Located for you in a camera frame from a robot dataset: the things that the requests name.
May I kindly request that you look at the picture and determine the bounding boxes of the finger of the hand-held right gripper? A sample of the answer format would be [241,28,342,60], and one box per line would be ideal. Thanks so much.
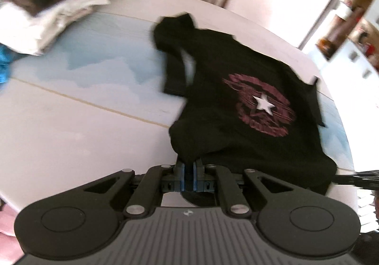
[334,170,379,191]

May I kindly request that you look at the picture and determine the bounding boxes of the cream folded garment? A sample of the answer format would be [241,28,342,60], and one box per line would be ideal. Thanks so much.
[0,0,111,55]

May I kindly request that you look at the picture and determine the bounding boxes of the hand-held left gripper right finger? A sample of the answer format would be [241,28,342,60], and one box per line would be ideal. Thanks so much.
[192,163,299,218]

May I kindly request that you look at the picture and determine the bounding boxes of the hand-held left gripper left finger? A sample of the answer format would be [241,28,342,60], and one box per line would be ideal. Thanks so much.
[84,163,185,219]

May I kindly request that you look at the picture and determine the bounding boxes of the blue garment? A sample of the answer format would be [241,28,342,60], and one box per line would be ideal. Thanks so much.
[0,44,17,85]

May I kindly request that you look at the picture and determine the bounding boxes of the black printed t-shirt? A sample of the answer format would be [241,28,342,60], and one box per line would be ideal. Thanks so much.
[152,12,338,206]

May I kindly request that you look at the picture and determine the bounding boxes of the white wall cabinets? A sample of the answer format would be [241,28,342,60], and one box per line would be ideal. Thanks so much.
[314,0,379,100]

